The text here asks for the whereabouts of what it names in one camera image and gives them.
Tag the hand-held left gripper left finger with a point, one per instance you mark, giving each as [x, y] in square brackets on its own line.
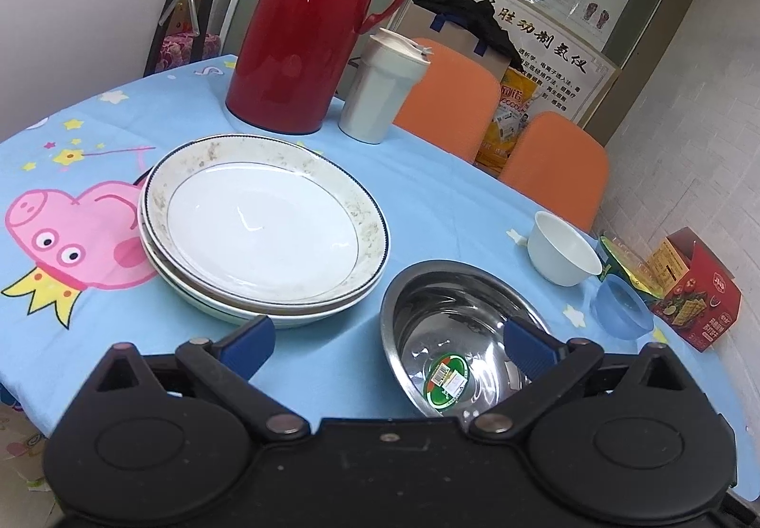
[252, 347]

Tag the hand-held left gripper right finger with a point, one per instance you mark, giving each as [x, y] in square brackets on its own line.
[531, 353]

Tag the stainless steel bowl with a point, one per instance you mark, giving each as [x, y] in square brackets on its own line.
[451, 314]

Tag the white floral plate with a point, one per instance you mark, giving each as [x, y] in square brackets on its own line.
[178, 281]

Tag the white blue-rimmed plate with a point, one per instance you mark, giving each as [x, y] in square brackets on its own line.
[261, 219]

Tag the blue plastic bowl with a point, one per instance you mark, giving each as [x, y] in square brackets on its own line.
[620, 308]

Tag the white ceramic bowl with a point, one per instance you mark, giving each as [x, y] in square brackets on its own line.
[561, 255]

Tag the green packet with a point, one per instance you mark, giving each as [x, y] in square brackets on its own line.
[629, 267]

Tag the red cracker box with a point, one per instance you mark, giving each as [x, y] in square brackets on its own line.
[700, 296]

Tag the orange chair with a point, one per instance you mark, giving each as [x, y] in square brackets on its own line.
[555, 172]
[451, 100]

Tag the yellow snack bag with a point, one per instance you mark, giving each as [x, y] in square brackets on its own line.
[504, 130]

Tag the white lidded tumbler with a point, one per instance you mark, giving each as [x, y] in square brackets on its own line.
[377, 95]

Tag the floral patterned cloth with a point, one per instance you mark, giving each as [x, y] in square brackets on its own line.
[184, 50]

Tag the red thermos jug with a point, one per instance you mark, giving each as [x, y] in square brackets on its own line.
[297, 29]

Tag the brown cardboard box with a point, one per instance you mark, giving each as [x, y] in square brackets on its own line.
[415, 23]

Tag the cardboard box with black cloth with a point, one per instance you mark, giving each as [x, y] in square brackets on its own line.
[463, 0]

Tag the white lettered wall poster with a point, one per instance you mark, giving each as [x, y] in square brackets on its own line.
[564, 71]

